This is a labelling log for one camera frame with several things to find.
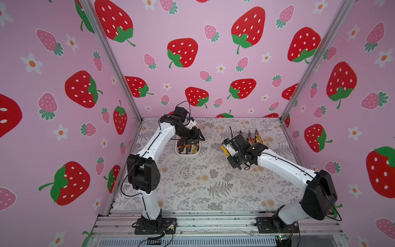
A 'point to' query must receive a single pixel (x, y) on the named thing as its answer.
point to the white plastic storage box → (181, 155)
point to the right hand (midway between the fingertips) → (235, 157)
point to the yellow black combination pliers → (257, 136)
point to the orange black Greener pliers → (250, 138)
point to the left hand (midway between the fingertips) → (202, 140)
